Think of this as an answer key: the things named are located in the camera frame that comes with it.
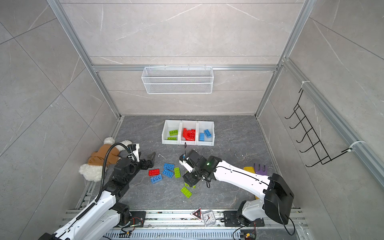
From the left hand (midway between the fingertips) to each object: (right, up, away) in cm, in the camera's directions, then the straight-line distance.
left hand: (147, 149), depth 81 cm
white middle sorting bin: (+23, +14, +24) cm, 36 cm away
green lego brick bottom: (+22, -24, +1) cm, 32 cm away
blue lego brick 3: (+11, -12, +9) cm, 19 cm away
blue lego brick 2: (+32, +5, +24) cm, 40 cm away
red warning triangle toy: (+28, -32, -7) cm, 43 cm away
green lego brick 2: (+10, +4, +23) cm, 25 cm away
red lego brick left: (+2, -15, +7) cm, 17 cm away
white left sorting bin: (+8, +14, +29) cm, 33 cm away
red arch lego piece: (+22, +7, +22) cm, 32 cm away
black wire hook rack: (+78, +1, -22) cm, 81 cm away
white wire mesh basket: (+26, +45, +19) cm, 56 cm away
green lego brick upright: (+16, -15, +7) cm, 23 cm away
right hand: (+24, -13, -3) cm, 27 cm away
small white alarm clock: (+34, -33, -8) cm, 48 cm away
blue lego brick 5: (+3, -18, +5) cm, 19 cm away
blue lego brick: (+36, +8, +24) cm, 44 cm away
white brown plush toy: (-32, -12, +2) cm, 34 cm away
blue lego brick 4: (+10, -15, +7) cm, 19 cm away
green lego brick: (+11, +9, +26) cm, 29 cm away
